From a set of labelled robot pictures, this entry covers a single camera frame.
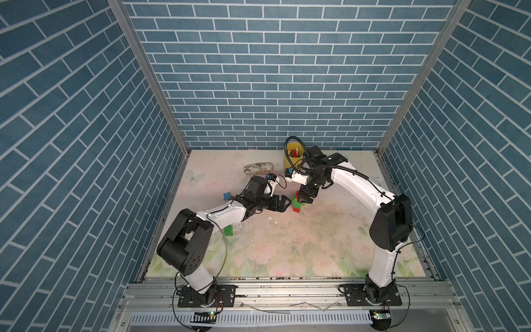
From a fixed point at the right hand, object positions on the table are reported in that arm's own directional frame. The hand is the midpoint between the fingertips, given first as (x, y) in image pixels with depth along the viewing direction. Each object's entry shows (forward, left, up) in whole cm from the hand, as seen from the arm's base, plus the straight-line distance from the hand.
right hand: (304, 190), depth 88 cm
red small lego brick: (-3, +3, -12) cm, 12 cm away
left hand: (-4, +7, -3) cm, 8 cm away
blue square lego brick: (+2, +37, -11) cm, 38 cm away
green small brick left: (-17, +31, -10) cm, 37 cm away
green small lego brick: (-8, +1, +1) cm, 8 cm away
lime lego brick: (-6, +3, -1) cm, 7 cm away
